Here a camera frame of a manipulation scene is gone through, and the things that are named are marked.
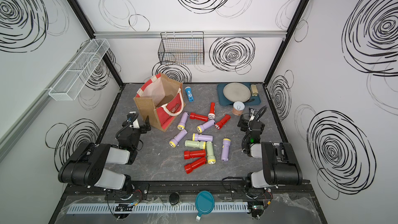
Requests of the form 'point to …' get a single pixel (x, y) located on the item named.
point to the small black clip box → (252, 112)
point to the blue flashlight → (189, 94)
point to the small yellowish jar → (254, 91)
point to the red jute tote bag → (162, 99)
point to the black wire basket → (185, 48)
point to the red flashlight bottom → (189, 167)
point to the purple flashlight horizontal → (196, 137)
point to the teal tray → (252, 100)
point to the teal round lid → (204, 203)
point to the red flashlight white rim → (212, 115)
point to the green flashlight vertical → (211, 159)
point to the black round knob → (174, 198)
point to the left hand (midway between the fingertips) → (139, 117)
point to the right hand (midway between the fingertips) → (251, 118)
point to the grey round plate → (235, 92)
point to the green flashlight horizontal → (195, 144)
